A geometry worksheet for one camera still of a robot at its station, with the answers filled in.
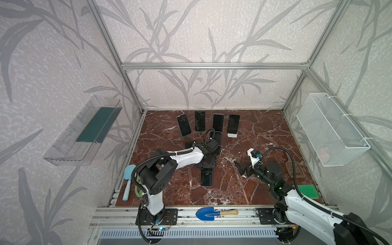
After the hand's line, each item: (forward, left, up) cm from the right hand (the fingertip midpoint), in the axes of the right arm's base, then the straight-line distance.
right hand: (241, 155), depth 81 cm
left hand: (0, +16, -13) cm, 20 cm away
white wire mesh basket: (-5, -35, +21) cm, 41 cm away
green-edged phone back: (+25, +11, -1) cm, 27 cm away
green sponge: (-15, -36, -11) cm, 41 cm away
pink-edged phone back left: (+24, +33, -2) cm, 41 cm away
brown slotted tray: (-4, -36, -13) cm, 39 cm away
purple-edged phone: (-7, +19, -11) cm, 23 cm away
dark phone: (+28, 0, -7) cm, 29 cm away
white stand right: (+22, +1, -12) cm, 25 cm away
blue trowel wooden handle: (-25, +18, -13) cm, 33 cm away
